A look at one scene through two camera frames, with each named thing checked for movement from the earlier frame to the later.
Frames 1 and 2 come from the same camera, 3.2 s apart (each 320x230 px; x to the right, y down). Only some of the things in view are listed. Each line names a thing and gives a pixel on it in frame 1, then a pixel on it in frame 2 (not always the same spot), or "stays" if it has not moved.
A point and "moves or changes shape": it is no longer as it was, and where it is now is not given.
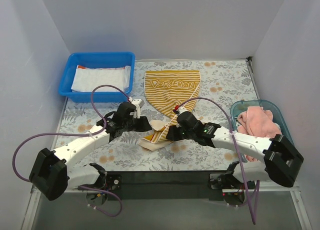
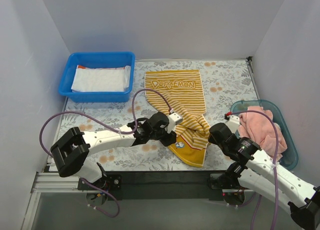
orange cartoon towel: (81, 67) stays
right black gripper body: (177, 133) to (222, 145)
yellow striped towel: (171, 92) moves or changes shape
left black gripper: (139, 123) to (169, 139)
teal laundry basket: (239, 106) stays
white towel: (85, 79) stays
